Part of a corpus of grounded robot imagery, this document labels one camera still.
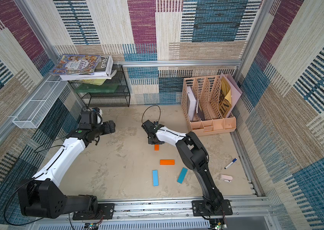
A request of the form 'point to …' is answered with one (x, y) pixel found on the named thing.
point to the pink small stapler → (227, 178)
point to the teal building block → (182, 175)
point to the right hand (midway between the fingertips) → (155, 139)
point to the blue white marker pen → (234, 160)
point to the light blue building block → (155, 178)
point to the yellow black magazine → (225, 101)
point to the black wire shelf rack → (121, 98)
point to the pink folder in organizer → (236, 90)
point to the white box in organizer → (191, 103)
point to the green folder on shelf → (106, 87)
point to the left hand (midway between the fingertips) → (107, 124)
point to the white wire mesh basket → (35, 110)
